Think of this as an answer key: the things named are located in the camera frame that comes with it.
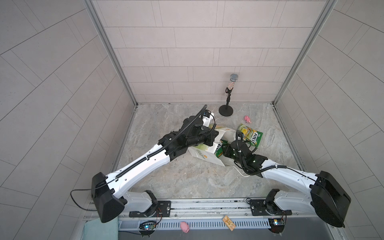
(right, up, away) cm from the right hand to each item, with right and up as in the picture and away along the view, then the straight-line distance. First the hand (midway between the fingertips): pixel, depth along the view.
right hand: (221, 147), depth 84 cm
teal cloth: (-57, -31, -19) cm, 68 cm away
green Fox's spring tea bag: (+21, +5, +13) cm, 25 cm away
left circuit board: (-35, -31, -19) cm, 51 cm away
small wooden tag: (+1, -30, -17) cm, 35 cm away
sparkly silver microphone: (+8, +41, +5) cm, 42 cm away
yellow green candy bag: (-1, -1, -3) cm, 3 cm away
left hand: (-2, +11, -18) cm, 21 cm away
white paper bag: (-8, +1, -13) cm, 15 cm away
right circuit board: (+23, -33, -15) cm, 43 cm away
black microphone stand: (+8, +22, +28) cm, 36 cm away
